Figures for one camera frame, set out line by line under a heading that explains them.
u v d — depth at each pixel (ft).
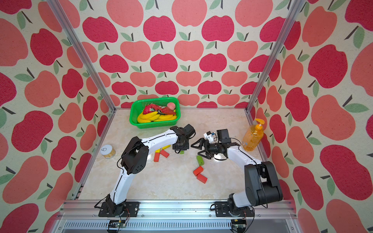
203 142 2.53
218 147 2.44
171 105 3.76
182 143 2.67
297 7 2.27
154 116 3.43
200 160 2.97
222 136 2.36
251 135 2.78
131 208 2.46
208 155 2.63
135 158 1.83
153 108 3.53
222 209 2.41
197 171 2.83
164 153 3.06
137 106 3.76
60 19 2.39
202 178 2.74
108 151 2.96
